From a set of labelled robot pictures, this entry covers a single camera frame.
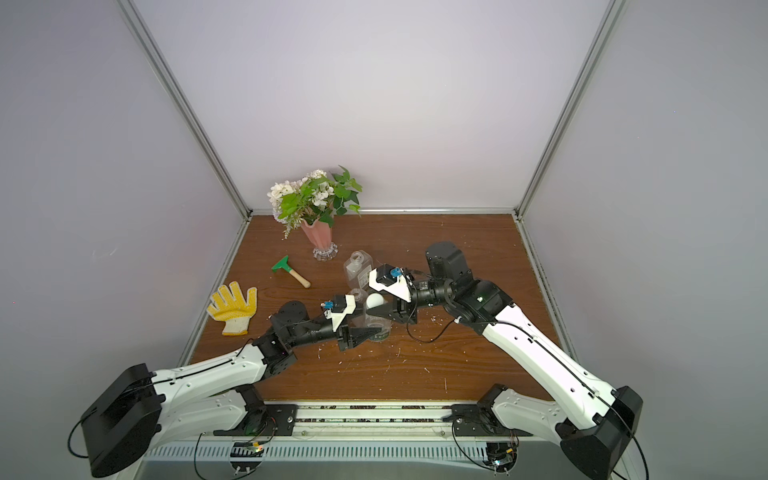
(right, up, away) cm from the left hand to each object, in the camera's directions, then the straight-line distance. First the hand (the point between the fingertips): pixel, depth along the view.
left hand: (377, 321), depth 68 cm
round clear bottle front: (-1, +1, -4) cm, 4 cm away
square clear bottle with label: (-7, +10, +22) cm, 25 cm away
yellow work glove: (-47, -3, +24) cm, 53 cm away
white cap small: (0, +7, -7) cm, 10 cm away
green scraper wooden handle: (-34, +10, +32) cm, 48 cm away
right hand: (-1, +8, -6) cm, 10 cm away
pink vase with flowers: (-20, +30, +18) cm, 40 cm away
